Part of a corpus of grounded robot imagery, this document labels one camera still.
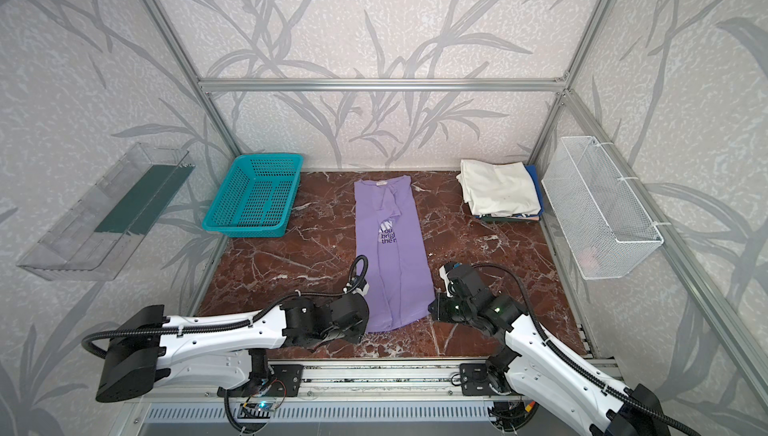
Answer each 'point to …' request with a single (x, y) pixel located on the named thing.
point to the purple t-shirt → (398, 282)
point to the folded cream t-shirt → (499, 188)
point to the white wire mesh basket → (604, 224)
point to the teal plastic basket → (257, 197)
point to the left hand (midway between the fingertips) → (370, 319)
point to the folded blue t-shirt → (533, 172)
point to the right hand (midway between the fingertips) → (428, 299)
